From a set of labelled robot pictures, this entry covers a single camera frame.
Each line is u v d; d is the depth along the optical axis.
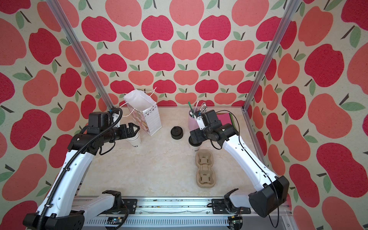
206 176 0.80
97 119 0.51
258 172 0.42
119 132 0.61
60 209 0.37
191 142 0.87
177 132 1.00
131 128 0.63
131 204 0.75
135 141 0.89
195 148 0.93
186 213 0.73
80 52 0.87
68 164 0.42
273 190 0.38
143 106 1.05
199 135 0.68
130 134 0.63
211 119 0.56
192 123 1.03
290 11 0.71
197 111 0.68
